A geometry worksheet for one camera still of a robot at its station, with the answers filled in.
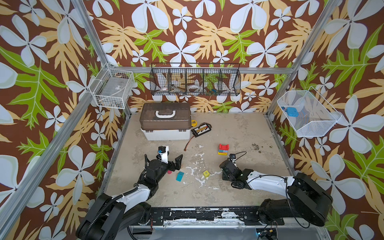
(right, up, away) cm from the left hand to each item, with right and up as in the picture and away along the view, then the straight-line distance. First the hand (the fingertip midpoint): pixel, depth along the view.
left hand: (174, 152), depth 84 cm
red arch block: (+32, +1, +9) cm, 33 cm away
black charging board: (+19, +14, +24) cm, 33 cm away
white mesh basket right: (+76, +20, -7) cm, 79 cm away
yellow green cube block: (+19, -13, +2) cm, 23 cm away
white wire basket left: (-37, +38, +2) cm, 53 cm away
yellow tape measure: (+12, +18, +27) cm, 34 cm away
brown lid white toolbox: (-6, +18, +3) cm, 19 cm away
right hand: (+30, -13, +6) cm, 33 cm away
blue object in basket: (+69, +23, +2) cm, 73 cm away
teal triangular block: (+3, -15, +3) cm, 16 cm away
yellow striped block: (+29, -3, +11) cm, 31 cm away
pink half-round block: (-3, -13, +4) cm, 14 cm away
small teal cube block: (+29, -1, +11) cm, 31 cm away
